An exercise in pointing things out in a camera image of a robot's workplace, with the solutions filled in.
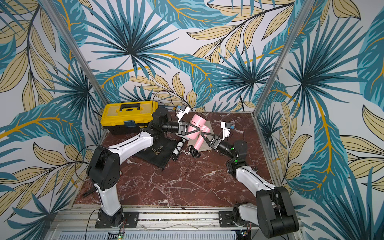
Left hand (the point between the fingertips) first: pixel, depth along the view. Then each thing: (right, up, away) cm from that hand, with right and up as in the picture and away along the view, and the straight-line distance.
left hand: (198, 130), depth 73 cm
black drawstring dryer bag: (-23, -15, +24) cm, 37 cm away
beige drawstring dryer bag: (-5, -6, +27) cm, 28 cm away
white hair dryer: (-12, -11, +24) cm, 29 cm away
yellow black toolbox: (-44, +8, +22) cm, 50 cm away
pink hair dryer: (0, +5, -2) cm, 5 cm away
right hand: (+2, -2, 0) cm, 3 cm away
